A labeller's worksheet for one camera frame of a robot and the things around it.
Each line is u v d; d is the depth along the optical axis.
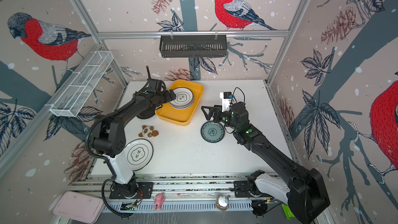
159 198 0.70
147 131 0.92
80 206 0.69
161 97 0.82
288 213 0.67
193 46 1.06
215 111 0.66
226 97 0.66
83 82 0.79
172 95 0.88
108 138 0.50
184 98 1.07
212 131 0.95
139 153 0.85
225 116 0.66
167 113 1.04
